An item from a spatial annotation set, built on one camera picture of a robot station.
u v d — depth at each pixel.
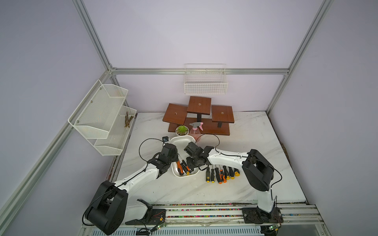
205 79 0.96
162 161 0.65
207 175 0.86
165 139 0.78
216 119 0.96
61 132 0.59
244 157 0.52
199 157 0.67
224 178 0.85
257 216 0.73
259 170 0.49
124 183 0.46
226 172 0.88
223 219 0.73
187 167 0.88
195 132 0.98
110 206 0.41
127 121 0.98
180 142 0.91
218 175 0.86
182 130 0.98
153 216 0.73
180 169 0.86
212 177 0.86
